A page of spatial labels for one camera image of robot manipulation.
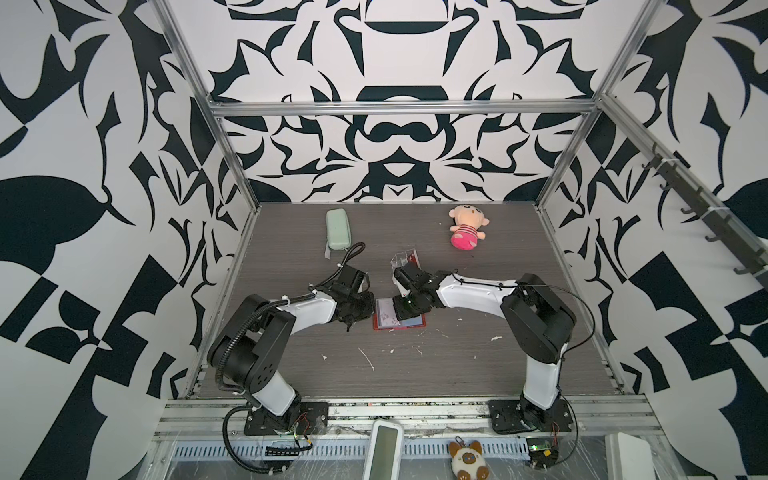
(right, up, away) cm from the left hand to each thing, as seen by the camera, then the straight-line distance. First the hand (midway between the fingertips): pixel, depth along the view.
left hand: (378, 305), depth 92 cm
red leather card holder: (+2, -3, -2) cm, 4 cm away
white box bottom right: (+55, -27, -26) cm, 66 cm away
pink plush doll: (+31, +26, +15) cm, 44 cm away
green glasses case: (-15, +23, +17) cm, 32 cm away
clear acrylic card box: (+10, +14, +8) cm, 19 cm away
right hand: (+6, -2, 0) cm, 6 cm away
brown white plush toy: (+20, -29, -25) cm, 43 cm away
